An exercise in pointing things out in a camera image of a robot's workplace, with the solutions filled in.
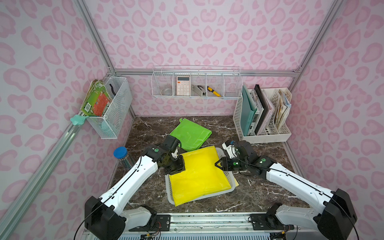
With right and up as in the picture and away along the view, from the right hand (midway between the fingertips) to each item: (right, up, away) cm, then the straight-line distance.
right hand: (217, 164), depth 77 cm
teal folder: (+18, +30, +5) cm, 35 cm away
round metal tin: (-30, +42, +18) cm, 55 cm away
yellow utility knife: (+1, +42, +20) cm, 47 cm away
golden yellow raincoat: (-8, -6, -1) cm, 11 cm away
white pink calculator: (-19, +45, +18) cm, 52 cm away
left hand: (-17, -1, -1) cm, 17 cm away
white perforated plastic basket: (+3, +5, +10) cm, 12 cm away
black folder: (+28, +30, +6) cm, 42 cm away
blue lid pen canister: (-49, +6, -1) cm, 49 cm away
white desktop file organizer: (+41, +15, +31) cm, 53 cm away
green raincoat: (-14, +13, +26) cm, 33 cm away
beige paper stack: (+42, +32, +13) cm, 55 cm away
